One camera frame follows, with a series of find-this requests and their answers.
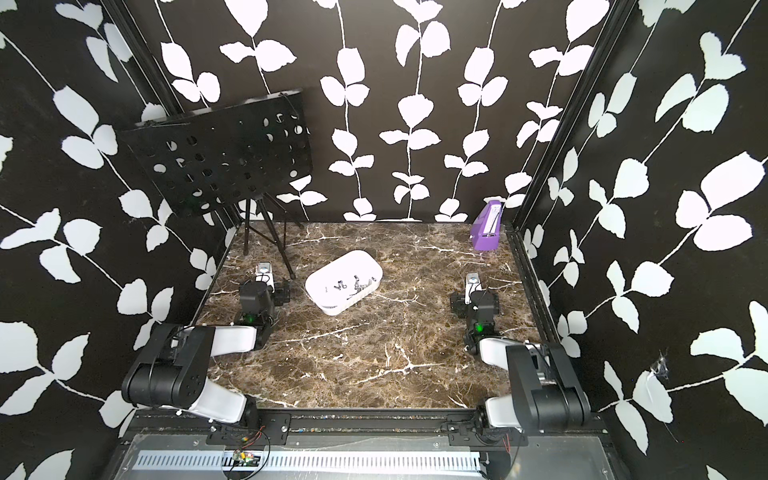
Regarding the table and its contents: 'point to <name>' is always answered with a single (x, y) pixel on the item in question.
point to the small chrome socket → (339, 285)
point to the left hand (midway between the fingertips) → (268, 274)
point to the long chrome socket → (355, 277)
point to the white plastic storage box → (344, 281)
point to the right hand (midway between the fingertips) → (471, 284)
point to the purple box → (485, 231)
